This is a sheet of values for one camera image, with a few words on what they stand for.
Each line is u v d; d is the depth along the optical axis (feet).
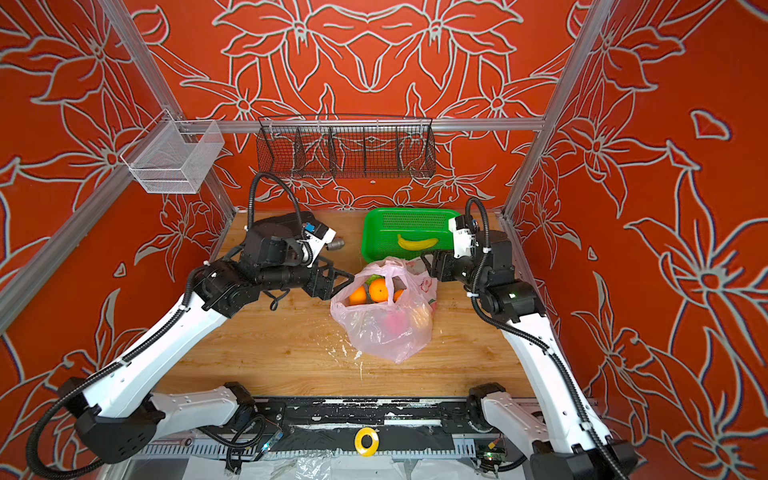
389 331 2.60
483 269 1.66
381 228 3.66
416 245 3.50
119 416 1.28
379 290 2.80
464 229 1.97
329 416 2.44
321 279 1.84
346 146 3.23
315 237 1.85
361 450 2.21
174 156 2.98
